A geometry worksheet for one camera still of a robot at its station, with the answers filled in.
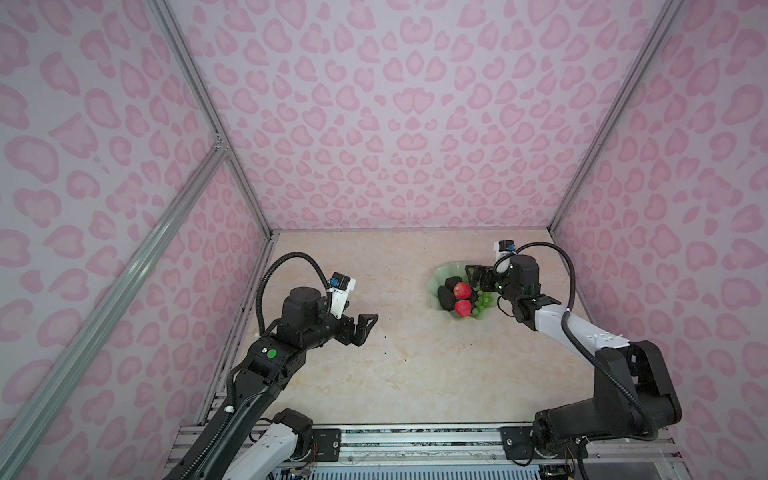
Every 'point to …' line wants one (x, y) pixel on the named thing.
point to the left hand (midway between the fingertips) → (362, 306)
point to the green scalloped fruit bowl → (439, 277)
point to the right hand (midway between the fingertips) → (481, 264)
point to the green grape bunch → (485, 301)
